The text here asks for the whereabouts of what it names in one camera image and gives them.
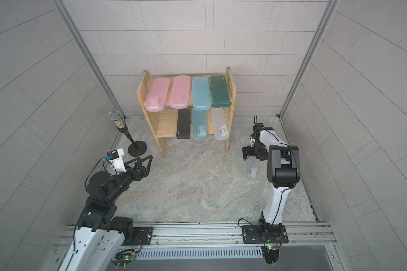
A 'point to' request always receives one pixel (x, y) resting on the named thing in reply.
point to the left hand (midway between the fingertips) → (150, 157)
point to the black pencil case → (183, 129)
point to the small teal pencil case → (199, 123)
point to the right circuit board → (271, 253)
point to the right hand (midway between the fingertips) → (252, 155)
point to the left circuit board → (124, 258)
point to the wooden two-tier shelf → (164, 123)
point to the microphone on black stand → (137, 148)
